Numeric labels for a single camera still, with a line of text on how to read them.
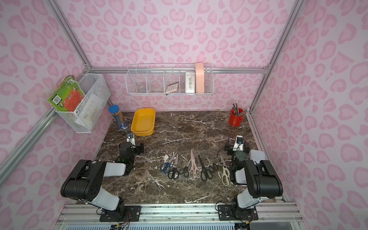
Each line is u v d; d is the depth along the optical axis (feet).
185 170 2.89
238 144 2.44
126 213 2.37
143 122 3.72
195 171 2.86
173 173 2.87
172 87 3.08
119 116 3.26
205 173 2.86
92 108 2.78
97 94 3.01
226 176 2.79
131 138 2.63
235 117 3.48
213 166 2.94
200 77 2.69
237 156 2.27
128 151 2.40
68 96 2.36
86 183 1.48
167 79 3.46
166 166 2.94
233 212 2.21
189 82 3.04
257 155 3.18
